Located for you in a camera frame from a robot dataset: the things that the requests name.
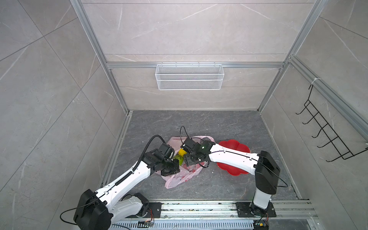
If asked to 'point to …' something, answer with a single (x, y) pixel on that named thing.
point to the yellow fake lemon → (181, 152)
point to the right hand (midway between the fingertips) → (190, 159)
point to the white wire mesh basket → (189, 77)
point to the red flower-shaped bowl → (234, 144)
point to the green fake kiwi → (180, 158)
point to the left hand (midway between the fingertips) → (181, 167)
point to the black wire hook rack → (346, 153)
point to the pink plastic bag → (185, 175)
